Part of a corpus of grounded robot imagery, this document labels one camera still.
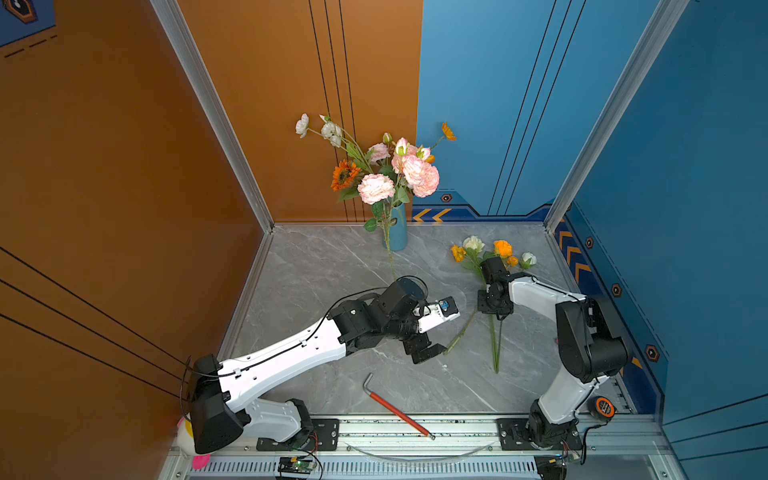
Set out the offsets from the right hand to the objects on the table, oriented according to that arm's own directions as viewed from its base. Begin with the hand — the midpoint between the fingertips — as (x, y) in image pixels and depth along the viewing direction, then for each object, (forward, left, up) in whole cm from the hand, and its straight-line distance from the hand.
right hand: (485, 307), depth 96 cm
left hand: (-17, +19, +22) cm, 34 cm away
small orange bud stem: (+21, +6, +2) cm, 22 cm away
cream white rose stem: (+23, 0, +4) cm, 24 cm away
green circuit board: (-42, +53, -1) cm, 68 cm away
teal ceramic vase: (+27, +28, +4) cm, 39 cm away
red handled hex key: (-28, +34, 0) cm, 44 cm away
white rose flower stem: (+17, -18, +3) cm, 25 cm away
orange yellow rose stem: (+22, -10, +3) cm, 24 cm away
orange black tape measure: (-31, -22, +3) cm, 38 cm away
